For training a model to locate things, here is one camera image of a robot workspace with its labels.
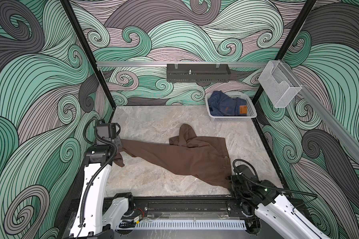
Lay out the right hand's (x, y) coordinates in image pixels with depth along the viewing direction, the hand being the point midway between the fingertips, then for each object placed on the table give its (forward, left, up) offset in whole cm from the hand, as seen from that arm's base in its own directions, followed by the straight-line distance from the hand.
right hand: (223, 181), depth 79 cm
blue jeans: (+55, -8, +4) cm, 55 cm away
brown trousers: (+12, +8, +2) cm, 15 cm away
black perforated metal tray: (+61, +12, +27) cm, 68 cm away
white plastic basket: (+47, -29, +3) cm, 56 cm away
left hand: (+12, +58, +23) cm, 64 cm away
